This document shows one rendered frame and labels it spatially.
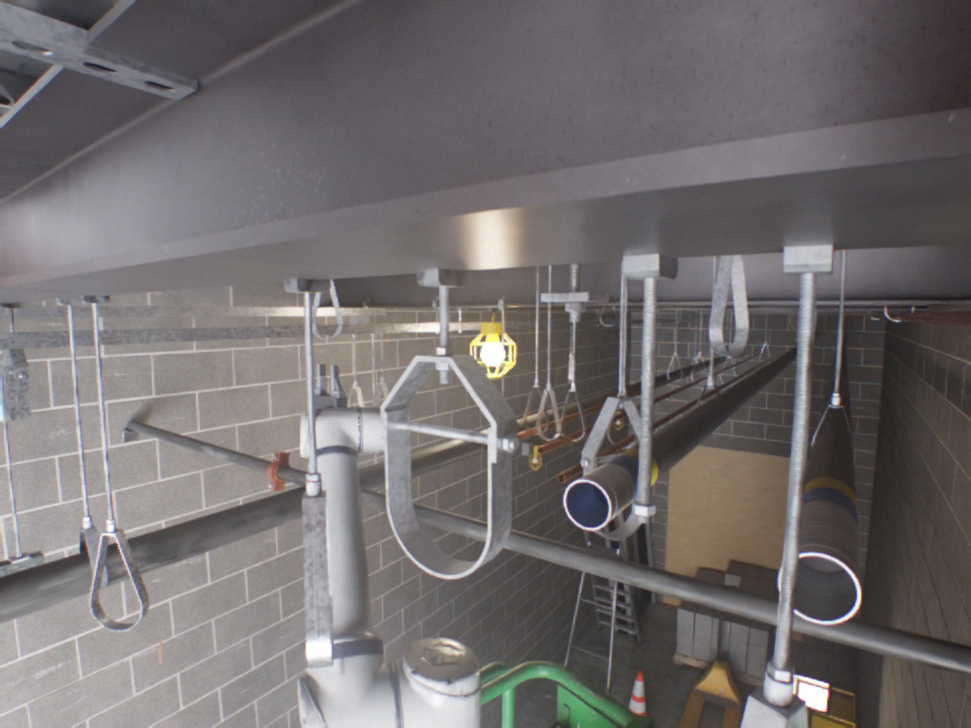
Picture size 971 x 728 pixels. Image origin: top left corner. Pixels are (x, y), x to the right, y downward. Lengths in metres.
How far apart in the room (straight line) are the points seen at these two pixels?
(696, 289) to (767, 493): 5.89
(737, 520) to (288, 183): 7.78
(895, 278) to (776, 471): 5.82
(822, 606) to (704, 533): 7.53
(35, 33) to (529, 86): 0.41
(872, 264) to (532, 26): 1.84
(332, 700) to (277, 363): 2.30
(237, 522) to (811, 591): 1.28
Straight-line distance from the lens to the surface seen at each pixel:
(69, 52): 0.60
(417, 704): 1.13
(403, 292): 2.91
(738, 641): 7.25
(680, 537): 8.31
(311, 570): 0.64
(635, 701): 6.26
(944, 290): 2.11
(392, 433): 0.51
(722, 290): 1.07
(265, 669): 3.67
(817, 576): 0.74
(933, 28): 0.29
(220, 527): 1.52
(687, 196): 0.19
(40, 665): 3.06
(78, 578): 1.41
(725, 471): 7.85
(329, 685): 1.13
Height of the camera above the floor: 4.24
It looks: 5 degrees down
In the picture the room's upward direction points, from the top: straight up
